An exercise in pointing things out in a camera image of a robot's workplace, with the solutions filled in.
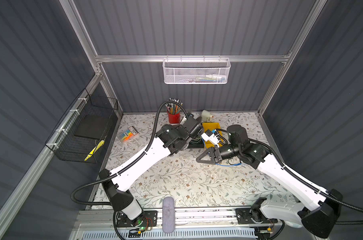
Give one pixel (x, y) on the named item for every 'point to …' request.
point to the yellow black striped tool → (94, 150)
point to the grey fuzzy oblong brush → (168, 214)
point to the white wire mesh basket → (196, 71)
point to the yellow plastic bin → (211, 126)
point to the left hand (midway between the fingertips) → (177, 132)
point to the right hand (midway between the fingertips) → (199, 164)
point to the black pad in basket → (92, 126)
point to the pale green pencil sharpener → (206, 116)
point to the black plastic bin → (196, 143)
